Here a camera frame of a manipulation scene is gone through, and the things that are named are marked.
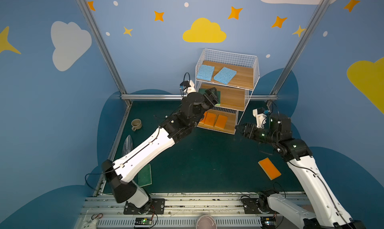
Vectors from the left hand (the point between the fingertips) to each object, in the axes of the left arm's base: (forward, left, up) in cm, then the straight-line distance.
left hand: (208, 92), depth 63 cm
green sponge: (+17, -9, -19) cm, 27 cm away
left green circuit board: (-43, +29, -45) cm, 69 cm away
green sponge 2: (-23, +33, -43) cm, 59 cm away
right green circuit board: (-42, -32, -46) cm, 70 cm away
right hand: (-6, -17, -13) cm, 22 cm away
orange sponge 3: (+18, -14, -44) cm, 49 cm away
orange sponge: (+16, 0, -43) cm, 46 cm away
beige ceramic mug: (+13, +47, -44) cm, 66 cm away
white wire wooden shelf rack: (+19, -19, -20) cm, 33 cm away
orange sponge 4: (-17, -39, -43) cm, 61 cm away
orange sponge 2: (+19, -6, -42) cm, 47 cm away
